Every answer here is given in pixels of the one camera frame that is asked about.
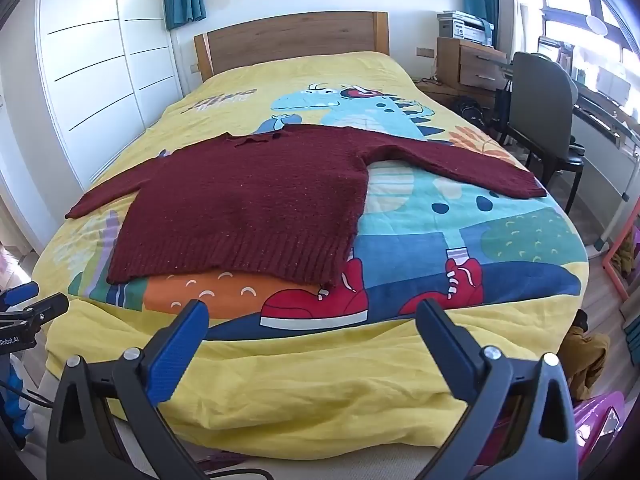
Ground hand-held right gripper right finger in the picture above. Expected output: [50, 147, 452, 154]
[415, 299, 582, 480]

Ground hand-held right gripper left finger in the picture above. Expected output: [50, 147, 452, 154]
[46, 299, 211, 480]

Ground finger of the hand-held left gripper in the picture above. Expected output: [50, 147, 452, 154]
[0, 280, 40, 309]
[0, 292, 70, 332]

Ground maroon knitted sweater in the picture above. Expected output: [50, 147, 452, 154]
[65, 125, 547, 291]

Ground person's left hand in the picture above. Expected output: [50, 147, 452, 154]
[0, 360, 34, 453]

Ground yellow dinosaur printed bedspread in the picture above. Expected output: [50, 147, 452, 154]
[42, 50, 590, 450]

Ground brown garment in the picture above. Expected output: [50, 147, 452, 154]
[559, 310, 611, 402]

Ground pink plastic object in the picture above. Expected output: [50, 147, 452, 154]
[572, 391, 627, 480]

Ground white metal stand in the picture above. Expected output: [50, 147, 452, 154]
[594, 144, 640, 257]

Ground black bag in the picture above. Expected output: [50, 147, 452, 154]
[450, 95, 489, 129]

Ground white wardrobe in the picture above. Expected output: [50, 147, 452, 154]
[35, 0, 179, 186]

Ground grey chair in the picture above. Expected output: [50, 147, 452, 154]
[495, 51, 587, 212]

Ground wooden drawer cabinet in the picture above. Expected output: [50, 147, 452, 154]
[436, 36, 513, 92]

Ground grey printer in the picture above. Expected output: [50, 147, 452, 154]
[436, 10, 495, 46]

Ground wooden headboard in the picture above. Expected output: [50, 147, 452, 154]
[193, 11, 390, 83]

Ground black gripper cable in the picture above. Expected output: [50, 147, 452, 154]
[0, 379, 54, 409]

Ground pink standing frame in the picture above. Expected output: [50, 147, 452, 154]
[602, 224, 640, 302]

